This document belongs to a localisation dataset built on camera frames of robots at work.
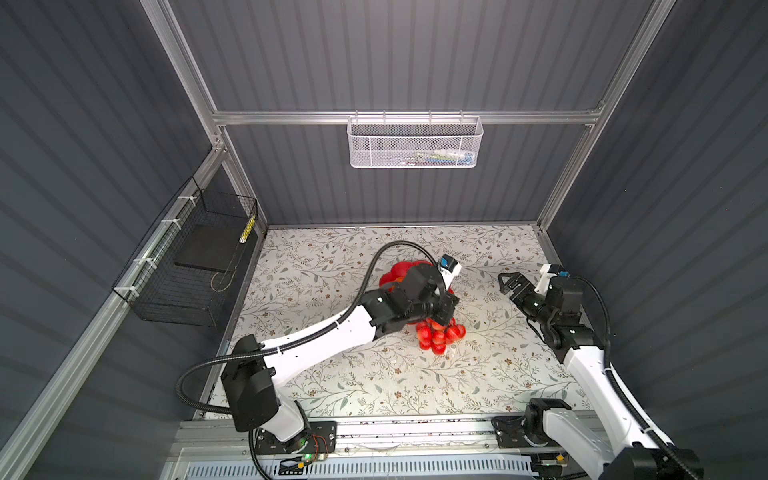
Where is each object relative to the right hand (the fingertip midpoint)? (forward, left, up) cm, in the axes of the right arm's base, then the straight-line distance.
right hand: (512, 285), depth 81 cm
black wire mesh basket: (-3, +85, +11) cm, 85 cm away
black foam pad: (+2, +78, +15) cm, 79 cm away
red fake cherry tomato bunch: (-15, +23, 0) cm, 27 cm away
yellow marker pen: (+11, +73, +11) cm, 75 cm away
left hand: (-8, +16, +6) cm, 19 cm away
